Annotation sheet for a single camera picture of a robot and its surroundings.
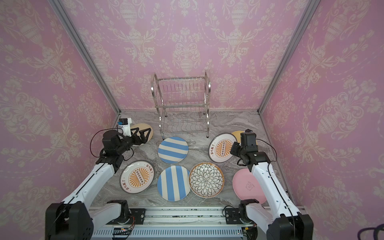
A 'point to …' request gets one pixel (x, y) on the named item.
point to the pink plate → (246, 186)
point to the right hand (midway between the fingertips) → (236, 146)
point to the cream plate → (142, 126)
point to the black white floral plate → (206, 180)
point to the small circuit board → (121, 231)
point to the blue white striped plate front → (173, 183)
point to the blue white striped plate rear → (173, 150)
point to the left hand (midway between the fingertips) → (145, 129)
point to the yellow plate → (237, 135)
